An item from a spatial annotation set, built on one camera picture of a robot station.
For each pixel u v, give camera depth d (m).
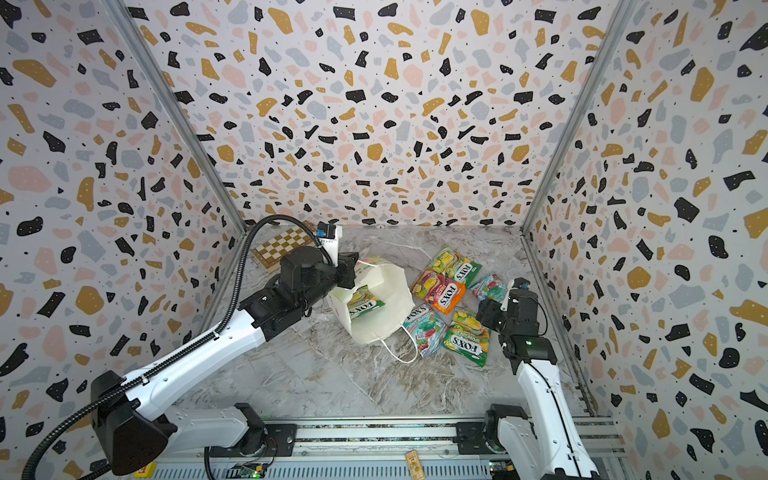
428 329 0.91
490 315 0.73
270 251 1.10
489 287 1.00
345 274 0.64
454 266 1.06
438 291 1.00
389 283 1.02
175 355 0.43
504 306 0.72
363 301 0.93
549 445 0.42
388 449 0.73
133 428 0.37
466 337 0.90
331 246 0.63
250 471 0.70
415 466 0.70
